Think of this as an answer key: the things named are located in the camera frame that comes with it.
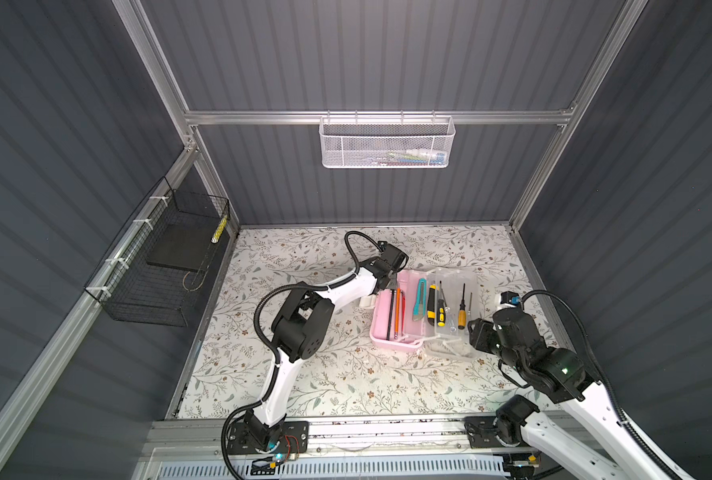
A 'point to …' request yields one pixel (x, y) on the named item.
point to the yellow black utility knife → (431, 305)
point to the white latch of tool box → (366, 302)
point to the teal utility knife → (420, 302)
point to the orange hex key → (397, 312)
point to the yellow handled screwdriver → (462, 312)
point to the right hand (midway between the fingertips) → (478, 328)
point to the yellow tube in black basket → (219, 229)
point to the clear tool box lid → (452, 301)
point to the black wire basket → (155, 272)
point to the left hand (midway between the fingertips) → (383, 275)
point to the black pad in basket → (185, 246)
